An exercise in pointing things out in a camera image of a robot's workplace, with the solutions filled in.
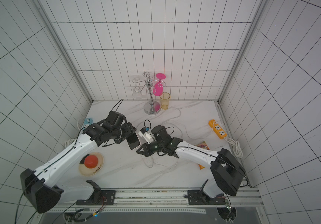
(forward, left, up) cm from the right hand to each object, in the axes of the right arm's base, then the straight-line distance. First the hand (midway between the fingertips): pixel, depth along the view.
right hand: (133, 155), depth 74 cm
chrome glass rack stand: (+47, -3, -14) cm, 49 cm away
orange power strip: (+28, -54, -13) cm, 62 cm away
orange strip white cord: (+14, -63, -12) cm, 65 cm away
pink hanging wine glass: (+54, -9, +3) cm, 55 cm away
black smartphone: (+10, +3, -3) cm, 10 cm away
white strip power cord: (+11, +49, -11) cm, 52 cm away
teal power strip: (+28, +43, -11) cm, 53 cm away
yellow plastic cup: (+47, -14, -2) cm, 49 cm away
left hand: (+9, +3, +4) cm, 11 cm away
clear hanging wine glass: (+38, +3, +11) cm, 40 cm away
